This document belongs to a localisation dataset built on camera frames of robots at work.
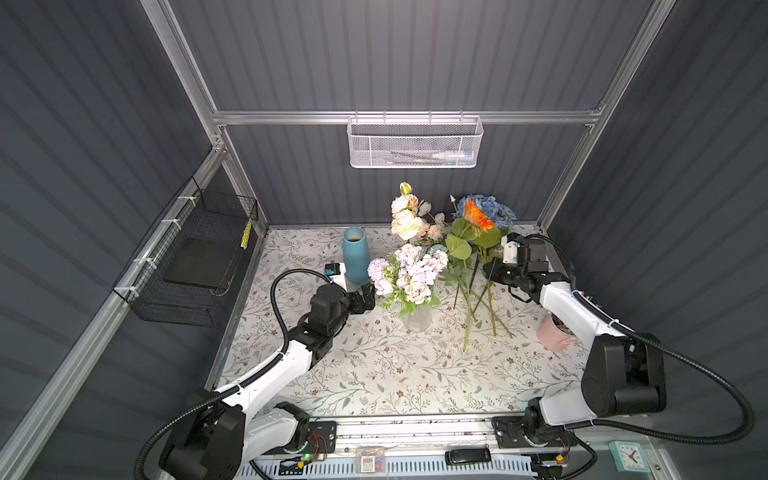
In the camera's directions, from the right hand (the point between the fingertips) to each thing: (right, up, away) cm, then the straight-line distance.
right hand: (490, 267), depth 89 cm
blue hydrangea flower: (+10, +19, +21) cm, 30 cm away
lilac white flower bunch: (-26, -3, -20) cm, 33 cm away
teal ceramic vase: (-41, +3, +3) cm, 41 cm away
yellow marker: (-71, +9, -7) cm, 72 cm away
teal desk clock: (+26, -44, -20) cm, 55 cm away
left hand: (-38, -5, -6) cm, 39 cm away
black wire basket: (-83, +15, -9) cm, 85 cm away
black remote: (-12, -43, -21) cm, 49 cm away
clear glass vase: (-22, -17, +2) cm, 28 cm away
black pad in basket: (-75, +2, -19) cm, 77 cm away
